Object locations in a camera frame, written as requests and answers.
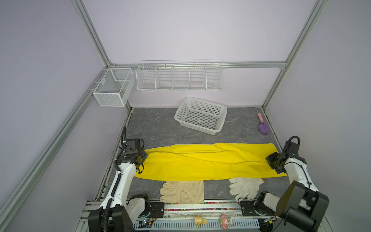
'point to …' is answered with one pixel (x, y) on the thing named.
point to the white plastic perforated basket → (201, 115)
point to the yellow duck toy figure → (199, 220)
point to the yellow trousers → (208, 161)
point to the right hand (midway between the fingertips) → (269, 160)
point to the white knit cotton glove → (245, 187)
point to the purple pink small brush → (263, 126)
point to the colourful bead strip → (205, 209)
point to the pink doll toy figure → (226, 222)
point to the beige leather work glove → (182, 192)
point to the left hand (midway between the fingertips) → (142, 156)
